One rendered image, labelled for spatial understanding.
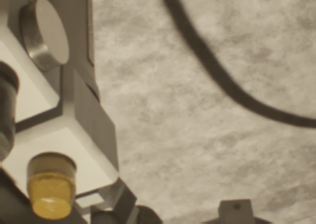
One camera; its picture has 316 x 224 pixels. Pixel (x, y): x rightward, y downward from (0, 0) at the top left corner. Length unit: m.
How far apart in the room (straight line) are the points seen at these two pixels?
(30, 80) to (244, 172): 0.92
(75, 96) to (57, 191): 0.07
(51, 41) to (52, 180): 0.10
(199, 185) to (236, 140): 0.14
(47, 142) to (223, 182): 0.87
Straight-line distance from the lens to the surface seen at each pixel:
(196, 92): 1.11
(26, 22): 0.42
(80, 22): 0.57
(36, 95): 0.43
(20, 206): 0.52
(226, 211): 0.53
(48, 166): 0.47
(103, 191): 0.54
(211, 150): 1.23
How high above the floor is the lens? 0.76
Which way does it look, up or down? 43 degrees down
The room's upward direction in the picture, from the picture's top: 172 degrees clockwise
